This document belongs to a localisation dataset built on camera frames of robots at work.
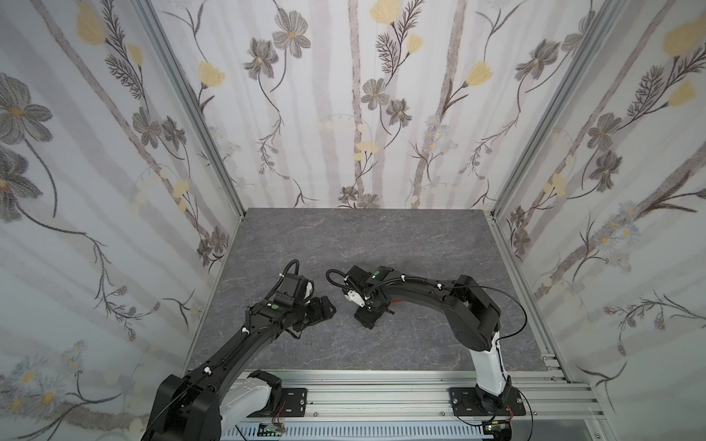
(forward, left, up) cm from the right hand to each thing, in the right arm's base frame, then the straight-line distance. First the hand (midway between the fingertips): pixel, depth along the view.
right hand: (372, 307), depth 90 cm
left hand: (-4, +14, +6) cm, 15 cm away
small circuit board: (-34, +26, 0) cm, 43 cm away
